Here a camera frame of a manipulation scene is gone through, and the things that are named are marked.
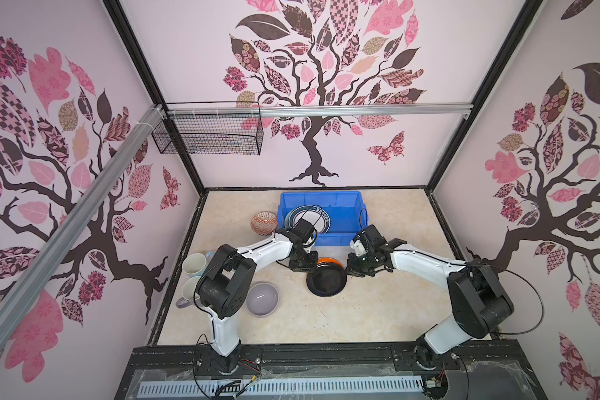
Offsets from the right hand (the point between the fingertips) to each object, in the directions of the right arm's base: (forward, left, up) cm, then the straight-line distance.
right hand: (344, 268), depth 88 cm
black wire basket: (+46, +50, +30) cm, 74 cm away
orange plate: (+6, +5, -5) cm, 9 cm away
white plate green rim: (+27, +10, -2) cm, 28 cm away
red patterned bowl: (+24, +32, -4) cm, 40 cm away
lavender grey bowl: (-10, +29, -2) cm, 31 cm away
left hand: (0, +11, -2) cm, 11 cm away
